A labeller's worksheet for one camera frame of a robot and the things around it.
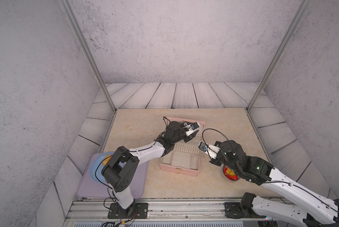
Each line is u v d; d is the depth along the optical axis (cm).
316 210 40
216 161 58
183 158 85
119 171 46
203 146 57
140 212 73
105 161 47
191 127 70
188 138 74
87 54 87
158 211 74
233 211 73
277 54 88
